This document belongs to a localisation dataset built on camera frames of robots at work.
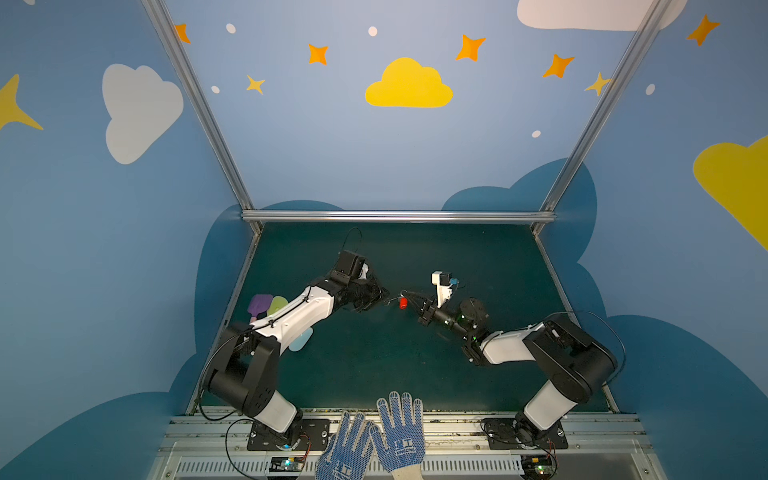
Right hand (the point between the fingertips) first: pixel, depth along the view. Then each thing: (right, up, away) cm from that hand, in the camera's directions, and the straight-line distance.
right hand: (408, 293), depth 82 cm
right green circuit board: (+31, -41, -11) cm, 52 cm away
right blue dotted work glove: (-2, -37, -10) cm, 39 cm away
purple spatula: (-48, -5, +15) cm, 51 cm away
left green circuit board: (-30, -40, -11) cm, 51 cm away
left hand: (-4, -1, +3) cm, 5 cm away
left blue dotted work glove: (-13, -39, -11) cm, 42 cm away
